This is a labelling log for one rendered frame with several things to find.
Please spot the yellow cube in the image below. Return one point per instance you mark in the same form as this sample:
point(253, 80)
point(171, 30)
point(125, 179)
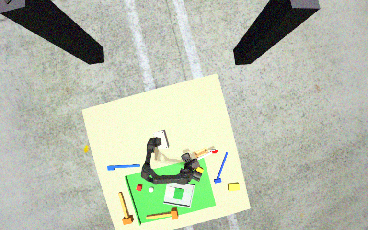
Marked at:
point(199, 169)

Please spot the green flat mat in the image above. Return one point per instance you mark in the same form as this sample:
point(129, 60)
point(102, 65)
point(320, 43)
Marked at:
point(149, 203)

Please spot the yellow rectangular block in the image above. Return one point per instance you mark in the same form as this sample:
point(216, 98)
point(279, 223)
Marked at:
point(233, 186)

